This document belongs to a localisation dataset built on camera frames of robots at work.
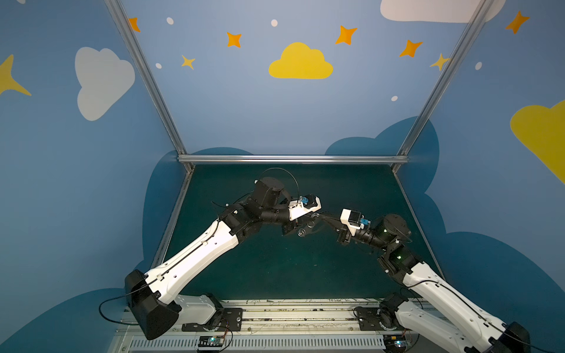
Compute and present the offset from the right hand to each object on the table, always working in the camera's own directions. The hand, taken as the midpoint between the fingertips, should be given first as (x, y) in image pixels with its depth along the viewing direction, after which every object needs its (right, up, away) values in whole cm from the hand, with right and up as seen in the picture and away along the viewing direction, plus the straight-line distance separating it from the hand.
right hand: (324, 212), depth 64 cm
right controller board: (+25, -44, +7) cm, 51 cm away
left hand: (-3, -1, +2) cm, 3 cm away
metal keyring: (-6, -7, +6) cm, 11 cm away
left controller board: (-36, -43, +6) cm, 57 cm away
